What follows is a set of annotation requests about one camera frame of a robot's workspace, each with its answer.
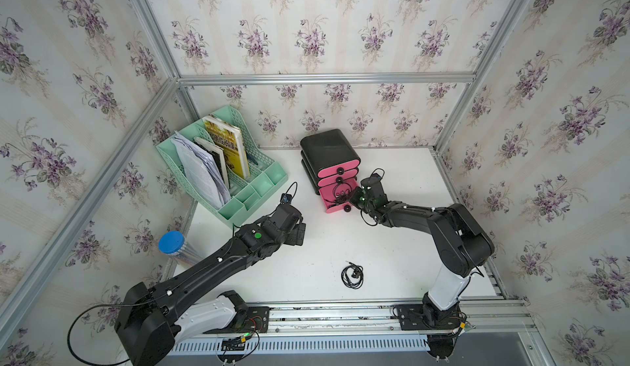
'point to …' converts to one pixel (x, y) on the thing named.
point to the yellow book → (231, 140)
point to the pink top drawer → (339, 170)
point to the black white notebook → (218, 155)
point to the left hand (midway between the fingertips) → (293, 228)
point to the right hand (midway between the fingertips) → (349, 193)
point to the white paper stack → (202, 171)
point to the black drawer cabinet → (331, 165)
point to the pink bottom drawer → (328, 199)
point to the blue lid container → (174, 243)
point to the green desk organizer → (266, 176)
